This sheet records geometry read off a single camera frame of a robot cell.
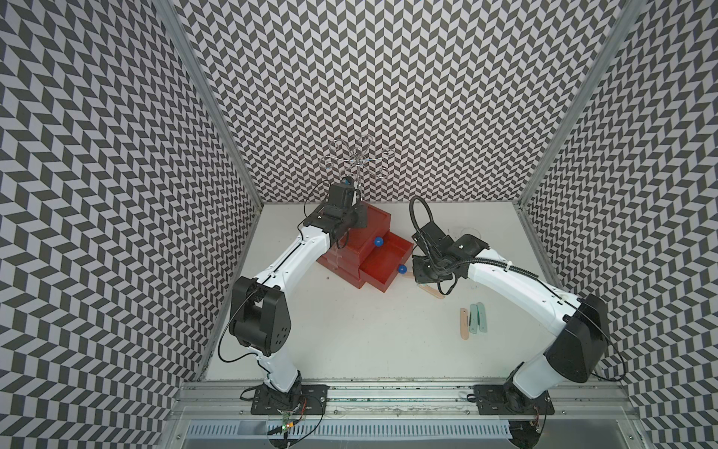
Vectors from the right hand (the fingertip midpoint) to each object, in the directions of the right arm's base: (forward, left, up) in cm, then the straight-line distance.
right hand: (422, 278), depth 80 cm
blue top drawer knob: (+9, +13, +5) cm, 17 cm away
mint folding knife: (-7, -17, -14) cm, 23 cm away
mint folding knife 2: (-6, -20, -14) cm, 25 cm away
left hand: (+19, +19, +6) cm, 28 cm away
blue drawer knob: (+5, +5, -3) cm, 8 cm away
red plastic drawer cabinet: (+8, +15, +1) cm, 17 cm away
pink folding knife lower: (-8, -14, -15) cm, 22 cm away
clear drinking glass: (+22, -21, -7) cm, 31 cm away
